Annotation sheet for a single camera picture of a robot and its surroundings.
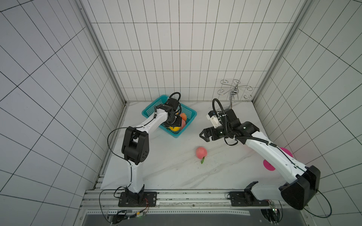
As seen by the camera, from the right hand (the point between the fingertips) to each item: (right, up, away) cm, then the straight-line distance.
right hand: (206, 129), depth 78 cm
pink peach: (-13, +2, +17) cm, 22 cm away
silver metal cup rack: (+20, +23, +12) cm, 33 cm away
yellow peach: (-18, -1, +12) cm, 21 cm away
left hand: (-19, 0, +15) cm, 24 cm away
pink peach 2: (-2, -15, +7) cm, 17 cm away
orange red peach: (-13, +7, +25) cm, 29 cm away
